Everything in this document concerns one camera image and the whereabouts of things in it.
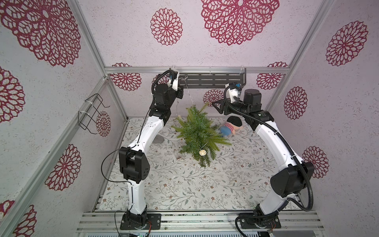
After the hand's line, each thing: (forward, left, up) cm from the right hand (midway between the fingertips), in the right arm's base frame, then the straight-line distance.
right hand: (215, 100), depth 74 cm
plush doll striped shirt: (+9, -13, -35) cm, 38 cm away
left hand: (+11, +18, +5) cm, 22 cm away
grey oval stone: (+2, +36, -36) cm, 52 cm away
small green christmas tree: (-14, +8, -11) cm, 19 cm away
